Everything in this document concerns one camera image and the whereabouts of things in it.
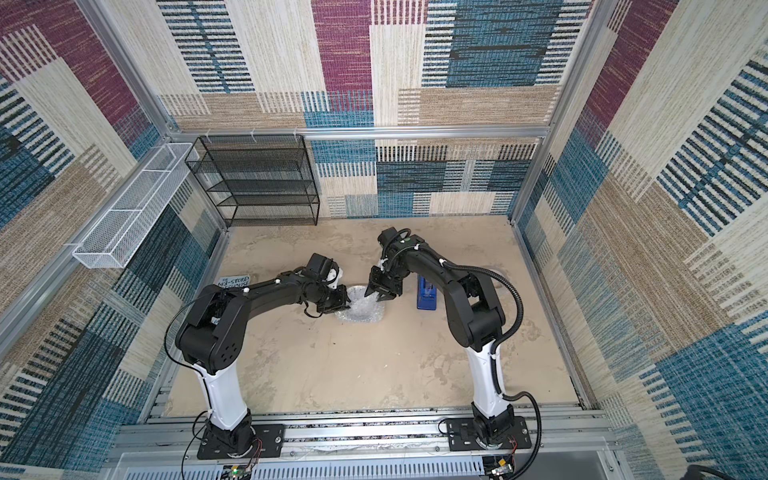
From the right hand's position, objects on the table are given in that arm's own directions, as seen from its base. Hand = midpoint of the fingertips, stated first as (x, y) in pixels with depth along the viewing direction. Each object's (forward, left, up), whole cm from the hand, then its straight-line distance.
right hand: (376, 297), depth 91 cm
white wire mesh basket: (+2, +60, +28) cm, 66 cm away
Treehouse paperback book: (+9, +47, -3) cm, 48 cm away
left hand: (0, +7, -5) cm, 9 cm away
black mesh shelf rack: (+44, +43, +11) cm, 63 cm away
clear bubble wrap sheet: (-3, +4, -3) cm, 5 cm away
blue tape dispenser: (+1, -15, 0) cm, 15 cm away
